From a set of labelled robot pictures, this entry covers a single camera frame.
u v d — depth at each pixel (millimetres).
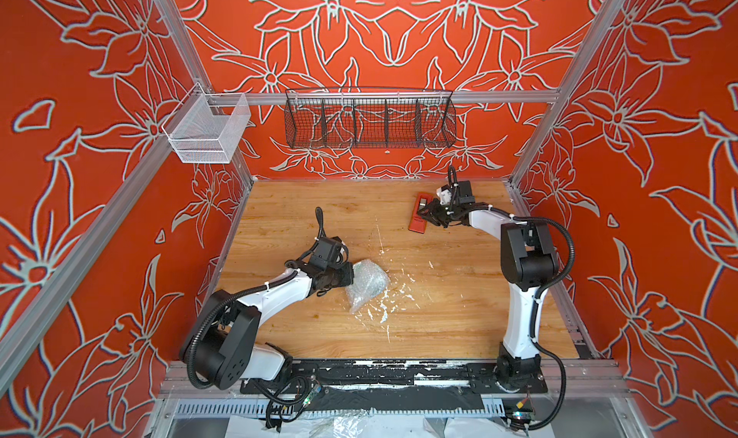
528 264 561
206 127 932
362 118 1007
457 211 807
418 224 996
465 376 741
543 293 562
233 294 461
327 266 685
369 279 832
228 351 418
